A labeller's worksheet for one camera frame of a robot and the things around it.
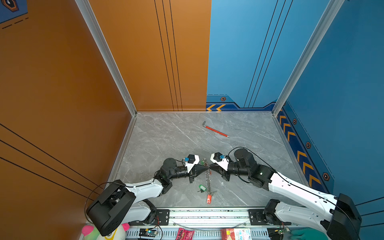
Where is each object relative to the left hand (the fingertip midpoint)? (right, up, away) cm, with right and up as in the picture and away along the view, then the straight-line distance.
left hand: (207, 168), depth 73 cm
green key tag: (-2, -14, +10) cm, 17 cm away
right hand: (+1, +1, 0) cm, 2 cm away
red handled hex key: (+8, +17, +36) cm, 40 cm away
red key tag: (+1, -19, +6) cm, 20 cm away
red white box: (+12, -27, -7) cm, 31 cm away
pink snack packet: (-11, -30, -4) cm, 32 cm away
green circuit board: (-29, -30, -2) cm, 42 cm away
